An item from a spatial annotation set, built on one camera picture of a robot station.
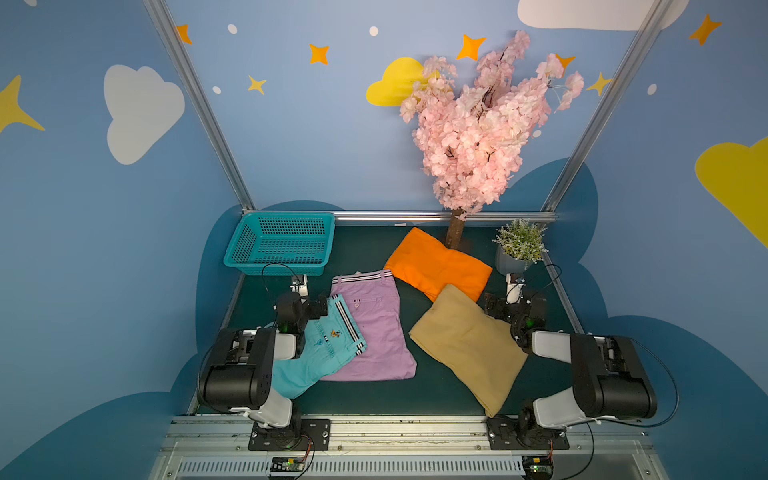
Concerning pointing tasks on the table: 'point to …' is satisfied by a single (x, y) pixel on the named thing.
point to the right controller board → (537, 467)
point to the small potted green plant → (519, 244)
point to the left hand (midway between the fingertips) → (309, 290)
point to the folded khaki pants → (476, 349)
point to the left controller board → (287, 464)
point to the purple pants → (373, 299)
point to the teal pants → (332, 338)
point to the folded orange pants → (428, 267)
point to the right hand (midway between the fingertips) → (505, 291)
